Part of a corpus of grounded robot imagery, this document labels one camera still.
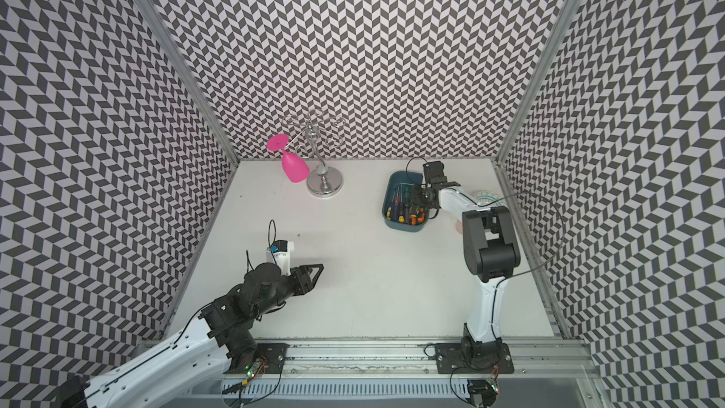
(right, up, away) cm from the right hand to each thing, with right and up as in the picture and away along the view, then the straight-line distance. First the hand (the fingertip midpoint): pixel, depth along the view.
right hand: (416, 200), depth 101 cm
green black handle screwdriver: (-3, 0, +3) cm, 4 cm away
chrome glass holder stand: (-34, +7, +10) cm, 36 cm away
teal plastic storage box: (-5, +8, +5) cm, 11 cm away
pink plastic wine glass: (-43, +12, -4) cm, 45 cm away
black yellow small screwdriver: (-7, -3, +1) cm, 8 cm away
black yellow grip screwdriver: (-10, -5, -2) cm, 11 cm away
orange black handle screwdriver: (+2, -6, -2) cm, 6 cm away
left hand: (-31, -19, -23) cm, 43 cm away
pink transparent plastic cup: (+15, -9, -3) cm, 18 cm away
